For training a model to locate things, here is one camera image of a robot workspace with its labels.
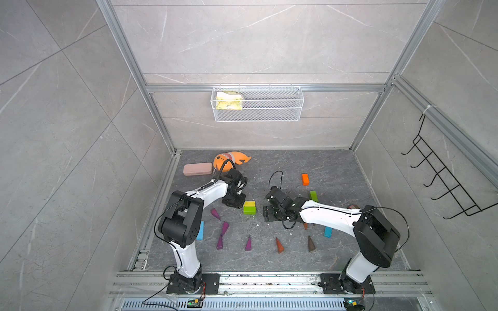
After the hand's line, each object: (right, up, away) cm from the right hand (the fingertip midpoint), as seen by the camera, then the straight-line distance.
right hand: (270, 213), depth 88 cm
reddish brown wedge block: (+4, -13, -6) cm, 15 cm away
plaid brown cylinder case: (+42, +2, +6) cm, 43 cm away
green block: (+24, +6, +10) cm, 26 cm away
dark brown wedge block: (+17, -12, -7) cm, 22 cm away
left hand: (-14, +4, +6) cm, 16 cm away
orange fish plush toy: (-18, +27, +21) cm, 39 cm away
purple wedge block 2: (-20, -5, -1) cm, 21 cm away
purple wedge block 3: (-22, -11, -6) cm, 26 cm away
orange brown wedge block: (+17, -6, 0) cm, 18 cm away
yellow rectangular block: (-9, +4, +5) cm, 11 cm away
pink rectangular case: (-41, +20, +23) cm, 51 cm away
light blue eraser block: (-31, -8, -2) cm, 33 cm away
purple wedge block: (-27, -1, +4) cm, 27 cm away
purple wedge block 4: (-10, -12, -5) cm, 16 cm away
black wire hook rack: (+60, +10, -28) cm, 67 cm away
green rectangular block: (-9, 0, +6) cm, 11 cm away
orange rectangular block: (+21, +15, +16) cm, 30 cm away
